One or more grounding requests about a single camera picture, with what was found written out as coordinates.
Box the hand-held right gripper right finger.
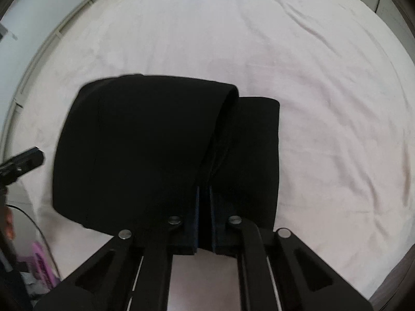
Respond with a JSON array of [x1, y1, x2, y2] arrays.
[[209, 186, 374, 311]]

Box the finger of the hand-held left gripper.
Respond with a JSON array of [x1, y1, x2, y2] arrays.
[[19, 147, 45, 174]]

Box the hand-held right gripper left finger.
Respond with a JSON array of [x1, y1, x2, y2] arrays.
[[34, 186, 199, 311]]

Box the black pants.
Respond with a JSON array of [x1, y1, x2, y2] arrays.
[[52, 74, 281, 256]]

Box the person's left hand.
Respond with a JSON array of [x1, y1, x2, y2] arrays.
[[2, 206, 15, 242]]

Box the pink plastic object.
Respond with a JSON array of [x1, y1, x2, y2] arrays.
[[30, 241, 58, 286]]

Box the white louvered radiator cover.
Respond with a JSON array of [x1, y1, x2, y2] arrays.
[[0, 0, 98, 156]]

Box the bed with pink sheet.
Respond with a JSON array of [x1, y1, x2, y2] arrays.
[[0, 0, 415, 302]]

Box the black cable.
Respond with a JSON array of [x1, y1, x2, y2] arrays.
[[6, 204, 62, 281]]

